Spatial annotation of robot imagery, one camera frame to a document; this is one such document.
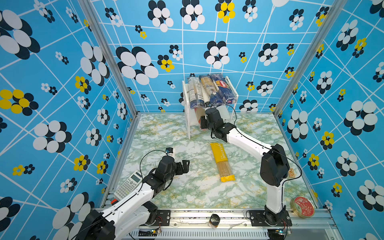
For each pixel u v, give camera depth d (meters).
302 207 0.74
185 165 0.75
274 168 0.50
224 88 0.82
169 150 0.74
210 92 0.81
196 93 0.80
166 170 0.63
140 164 0.93
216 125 0.67
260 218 0.73
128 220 0.54
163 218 0.73
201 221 0.74
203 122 0.79
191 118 0.91
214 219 0.65
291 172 0.87
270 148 0.52
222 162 0.91
